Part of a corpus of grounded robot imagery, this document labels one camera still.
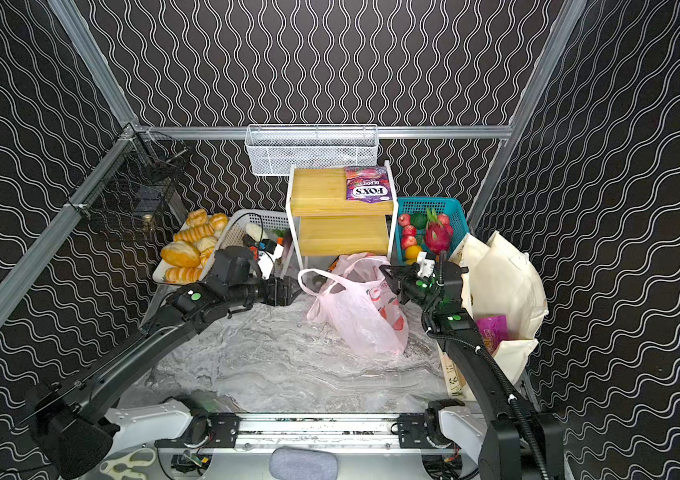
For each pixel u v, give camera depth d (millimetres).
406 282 688
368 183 803
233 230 1065
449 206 1155
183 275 1006
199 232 1131
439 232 1057
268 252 655
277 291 639
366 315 733
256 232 1098
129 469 696
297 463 679
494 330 768
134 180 945
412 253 1061
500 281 781
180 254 1043
